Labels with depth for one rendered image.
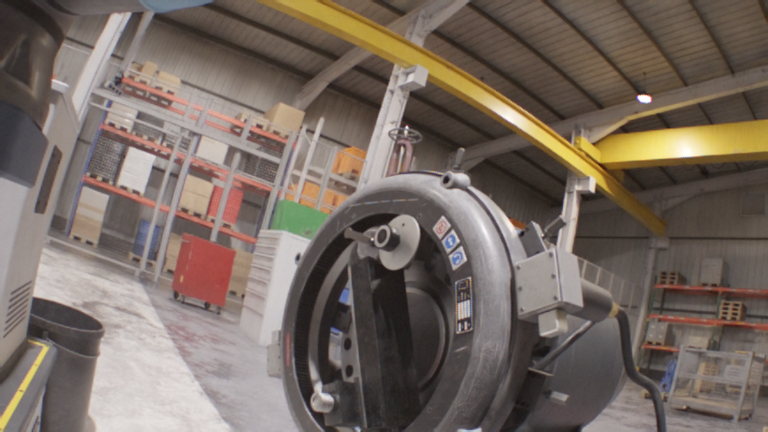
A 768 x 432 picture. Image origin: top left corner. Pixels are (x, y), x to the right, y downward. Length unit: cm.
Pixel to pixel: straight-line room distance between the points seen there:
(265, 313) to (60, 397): 377
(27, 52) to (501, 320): 81
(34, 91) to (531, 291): 80
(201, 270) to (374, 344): 541
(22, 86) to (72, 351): 95
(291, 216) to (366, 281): 734
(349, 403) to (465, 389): 26
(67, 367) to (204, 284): 518
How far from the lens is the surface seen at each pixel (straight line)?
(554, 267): 86
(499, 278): 91
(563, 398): 92
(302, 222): 850
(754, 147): 1260
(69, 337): 132
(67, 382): 136
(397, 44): 1013
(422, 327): 140
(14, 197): 80
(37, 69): 50
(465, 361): 90
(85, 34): 1550
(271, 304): 492
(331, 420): 106
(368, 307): 108
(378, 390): 102
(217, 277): 647
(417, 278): 120
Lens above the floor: 66
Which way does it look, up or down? 10 degrees up
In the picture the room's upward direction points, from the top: 14 degrees clockwise
